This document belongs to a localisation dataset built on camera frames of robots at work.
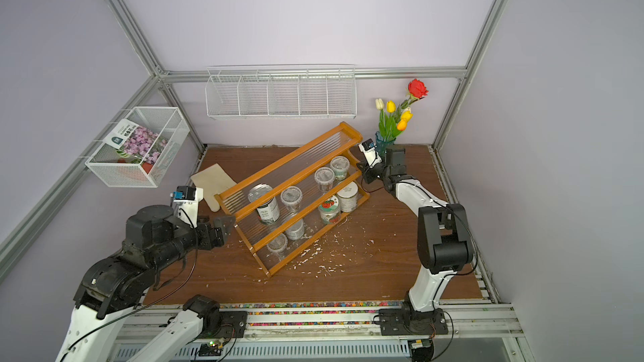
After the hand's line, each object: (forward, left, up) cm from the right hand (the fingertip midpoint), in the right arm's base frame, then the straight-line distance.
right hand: (361, 160), depth 94 cm
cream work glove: (+3, +64, -17) cm, 66 cm away
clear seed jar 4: (-30, +29, -9) cm, 43 cm away
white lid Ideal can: (-13, +5, -6) cm, 15 cm away
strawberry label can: (-18, +12, -6) cm, 23 cm away
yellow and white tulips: (+13, -13, +9) cm, 20 cm away
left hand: (-32, +40, +14) cm, 53 cm away
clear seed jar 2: (-12, +14, +5) cm, 19 cm away
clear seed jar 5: (-24, +24, -10) cm, 36 cm away
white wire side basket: (-15, +78, +13) cm, 80 cm away
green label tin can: (-26, +30, +7) cm, 40 cm away
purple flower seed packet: (-9, +69, +19) cm, 73 cm away
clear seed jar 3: (-6, +9, +5) cm, 12 cm away
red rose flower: (+16, -19, +20) cm, 32 cm away
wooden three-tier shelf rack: (-22, +28, +2) cm, 36 cm away
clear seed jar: (-19, +24, +4) cm, 31 cm away
